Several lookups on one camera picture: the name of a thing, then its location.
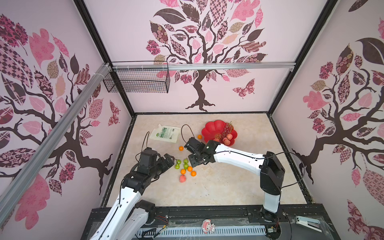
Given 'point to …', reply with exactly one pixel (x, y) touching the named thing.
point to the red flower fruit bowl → (215, 127)
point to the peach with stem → (224, 139)
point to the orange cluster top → (189, 169)
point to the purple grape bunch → (227, 130)
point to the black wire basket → (140, 77)
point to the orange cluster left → (183, 171)
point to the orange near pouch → (199, 136)
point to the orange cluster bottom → (193, 173)
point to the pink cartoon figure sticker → (207, 226)
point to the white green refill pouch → (167, 133)
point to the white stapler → (312, 224)
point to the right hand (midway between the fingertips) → (194, 158)
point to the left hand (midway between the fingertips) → (170, 164)
